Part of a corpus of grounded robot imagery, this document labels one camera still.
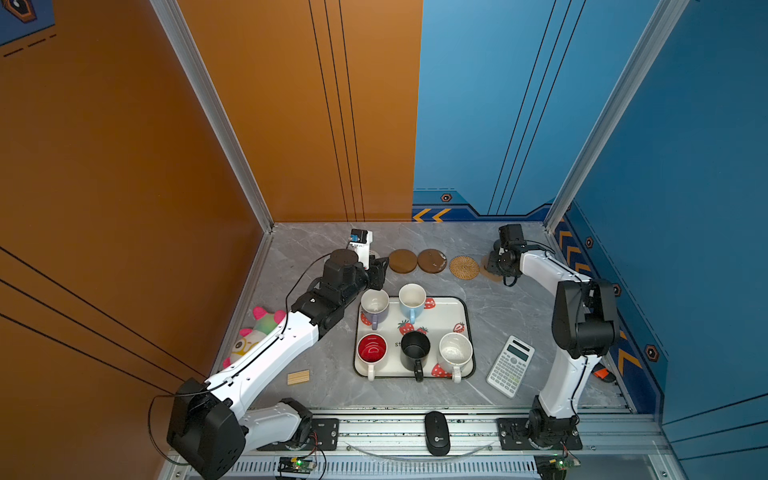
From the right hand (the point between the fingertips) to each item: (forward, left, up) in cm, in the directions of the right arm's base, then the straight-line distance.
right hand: (495, 265), depth 100 cm
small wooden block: (-35, +61, -5) cm, 70 cm away
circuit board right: (-55, -4, -8) cm, 55 cm away
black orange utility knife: (-34, -24, -6) cm, 42 cm away
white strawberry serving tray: (-16, +19, -5) cm, 25 cm away
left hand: (-13, +36, +21) cm, 44 cm away
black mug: (-29, +28, -4) cm, 41 cm away
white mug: (-29, +16, -5) cm, 34 cm away
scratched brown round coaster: (+6, +21, -5) cm, 22 cm away
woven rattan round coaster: (+3, +9, -5) cm, 11 cm away
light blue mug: (-11, +28, -3) cm, 31 cm away
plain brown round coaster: (+6, +31, -5) cm, 32 cm away
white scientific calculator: (-32, +2, -5) cm, 33 cm away
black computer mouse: (-48, +24, -4) cm, 54 cm away
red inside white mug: (-28, +40, -3) cm, 49 cm away
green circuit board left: (-54, +58, -7) cm, 80 cm away
